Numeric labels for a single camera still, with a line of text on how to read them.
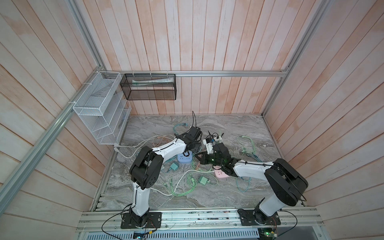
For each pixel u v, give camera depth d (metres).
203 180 0.86
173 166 0.90
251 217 0.73
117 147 1.01
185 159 0.92
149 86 1.04
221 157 0.70
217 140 0.92
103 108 0.73
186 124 1.15
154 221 0.73
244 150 0.98
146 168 0.53
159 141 1.04
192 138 0.74
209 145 0.80
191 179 0.86
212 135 1.08
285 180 0.49
